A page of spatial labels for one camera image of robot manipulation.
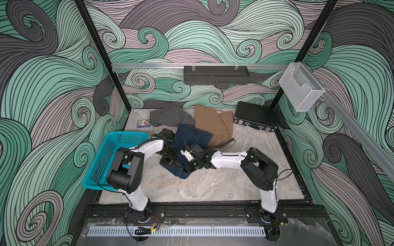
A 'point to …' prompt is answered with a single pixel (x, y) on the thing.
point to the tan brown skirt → (219, 124)
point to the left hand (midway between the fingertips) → (179, 160)
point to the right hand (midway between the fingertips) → (181, 171)
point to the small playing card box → (143, 123)
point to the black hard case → (259, 117)
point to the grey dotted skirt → (170, 116)
